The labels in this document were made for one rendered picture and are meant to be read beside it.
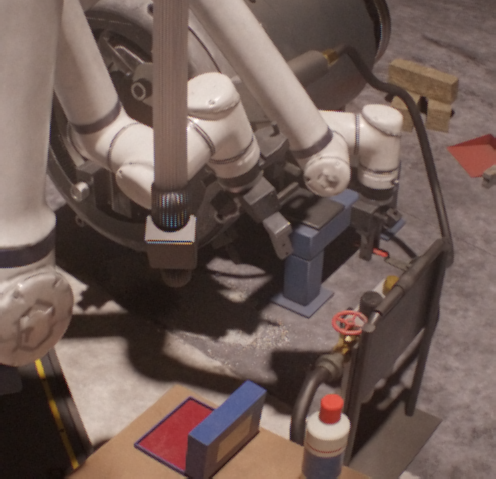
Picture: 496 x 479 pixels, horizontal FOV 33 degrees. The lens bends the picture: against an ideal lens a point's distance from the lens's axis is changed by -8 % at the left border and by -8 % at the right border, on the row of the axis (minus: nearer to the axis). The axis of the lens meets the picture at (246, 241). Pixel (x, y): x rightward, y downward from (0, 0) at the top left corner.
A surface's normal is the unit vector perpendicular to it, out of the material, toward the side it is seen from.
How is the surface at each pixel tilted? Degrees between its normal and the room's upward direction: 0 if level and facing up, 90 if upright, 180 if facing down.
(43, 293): 94
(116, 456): 0
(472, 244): 0
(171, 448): 0
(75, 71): 99
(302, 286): 90
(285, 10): 42
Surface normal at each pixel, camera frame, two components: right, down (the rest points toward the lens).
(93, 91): 0.59, 0.52
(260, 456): 0.03, -0.82
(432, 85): -0.55, 0.46
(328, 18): 0.69, -0.18
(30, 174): 0.75, 0.39
